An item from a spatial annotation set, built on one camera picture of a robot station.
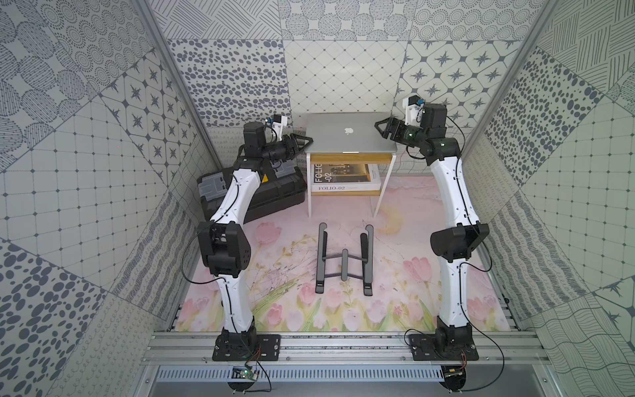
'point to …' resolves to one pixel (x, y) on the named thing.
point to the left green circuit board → (242, 379)
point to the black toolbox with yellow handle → (282, 185)
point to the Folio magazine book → (341, 178)
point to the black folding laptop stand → (345, 265)
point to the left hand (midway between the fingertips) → (308, 139)
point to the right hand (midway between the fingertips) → (382, 128)
